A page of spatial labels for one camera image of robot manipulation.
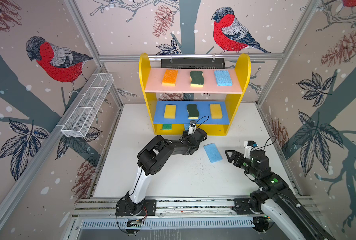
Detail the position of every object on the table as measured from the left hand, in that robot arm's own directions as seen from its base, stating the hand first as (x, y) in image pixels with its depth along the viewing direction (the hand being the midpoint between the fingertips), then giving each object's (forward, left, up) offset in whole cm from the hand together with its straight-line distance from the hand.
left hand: (192, 132), depth 98 cm
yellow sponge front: (+8, -16, +11) cm, 21 cm away
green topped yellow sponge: (+7, +18, -2) cm, 19 cm away
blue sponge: (-14, -13, -4) cm, 19 cm away
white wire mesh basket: (-11, +58, +25) cm, 64 cm away
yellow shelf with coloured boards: (+37, -18, -2) cm, 41 cm away
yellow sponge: (+9, +15, +11) cm, 21 cm away
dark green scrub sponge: (+8, -1, +10) cm, 13 cm away
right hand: (-20, -18, +8) cm, 28 cm away
